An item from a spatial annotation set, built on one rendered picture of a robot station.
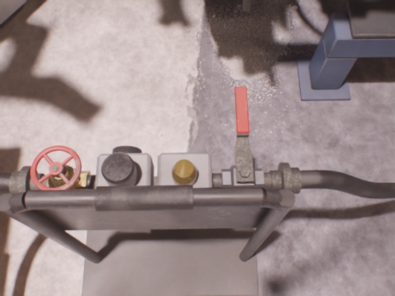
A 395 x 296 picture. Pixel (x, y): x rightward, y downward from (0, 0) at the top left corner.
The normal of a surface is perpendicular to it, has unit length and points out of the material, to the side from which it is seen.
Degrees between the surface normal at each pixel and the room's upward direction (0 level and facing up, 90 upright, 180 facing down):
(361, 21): 0
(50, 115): 0
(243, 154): 0
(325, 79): 90
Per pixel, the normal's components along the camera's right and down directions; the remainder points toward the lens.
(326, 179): 0.21, -0.11
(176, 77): 0.00, -0.37
